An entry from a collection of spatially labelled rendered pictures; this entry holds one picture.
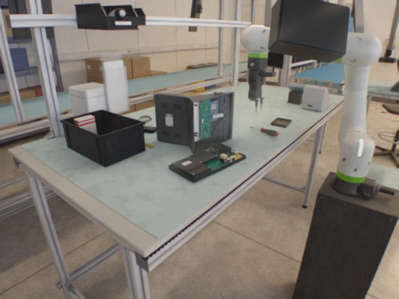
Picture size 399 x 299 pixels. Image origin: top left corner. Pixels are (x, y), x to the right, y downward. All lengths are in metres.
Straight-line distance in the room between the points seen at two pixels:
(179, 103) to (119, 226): 0.55
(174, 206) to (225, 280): 1.18
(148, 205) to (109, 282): 1.22
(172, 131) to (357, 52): 0.76
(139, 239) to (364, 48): 0.97
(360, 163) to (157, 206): 0.85
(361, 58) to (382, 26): 6.26
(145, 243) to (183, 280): 1.23
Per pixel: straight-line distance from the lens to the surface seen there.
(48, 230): 1.48
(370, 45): 1.16
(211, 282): 1.86
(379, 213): 1.28
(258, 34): 1.16
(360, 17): 4.71
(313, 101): 1.76
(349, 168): 1.27
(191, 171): 0.87
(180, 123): 1.09
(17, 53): 4.42
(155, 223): 0.70
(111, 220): 0.74
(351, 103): 1.36
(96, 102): 1.29
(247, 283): 1.88
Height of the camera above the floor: 1.44
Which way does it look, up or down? 24 degrees down
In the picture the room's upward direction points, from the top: straight up
